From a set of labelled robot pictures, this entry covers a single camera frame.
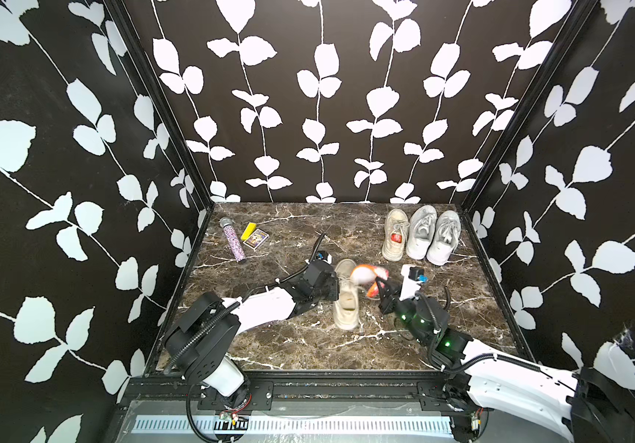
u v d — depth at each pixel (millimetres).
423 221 1016
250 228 1111
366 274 801
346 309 830
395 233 1037
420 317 580
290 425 701
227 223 1091
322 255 797
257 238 1074
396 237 1041
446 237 1009
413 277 653
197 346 436
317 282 677
